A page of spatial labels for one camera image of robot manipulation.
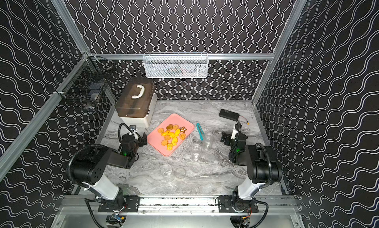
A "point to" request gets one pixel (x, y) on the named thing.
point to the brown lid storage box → (135, 99)
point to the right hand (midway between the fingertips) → (231, 132)
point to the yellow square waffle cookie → (170, 146)
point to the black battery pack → (229, 115)
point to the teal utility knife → (201, 132)
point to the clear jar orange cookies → (167, 172)
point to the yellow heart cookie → (177, 132)
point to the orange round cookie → (164, 142)
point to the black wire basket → (87, 84)
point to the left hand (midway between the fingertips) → (135, 131)
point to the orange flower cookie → (161, 130)
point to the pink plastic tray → (167, 136)
